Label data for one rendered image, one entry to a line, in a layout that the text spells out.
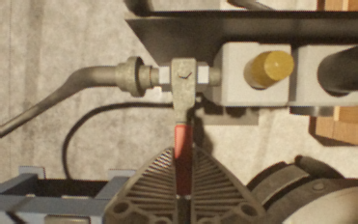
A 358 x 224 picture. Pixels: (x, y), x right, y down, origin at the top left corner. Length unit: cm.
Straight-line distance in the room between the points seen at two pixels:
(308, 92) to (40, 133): 100
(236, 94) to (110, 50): 65
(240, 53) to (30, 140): 99
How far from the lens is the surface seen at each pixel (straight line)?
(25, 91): 100
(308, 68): 23
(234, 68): 18
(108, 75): 20
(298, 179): 71
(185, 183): 17
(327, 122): 79
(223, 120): 65
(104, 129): 75
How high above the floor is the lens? 63
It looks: 85 degrees down
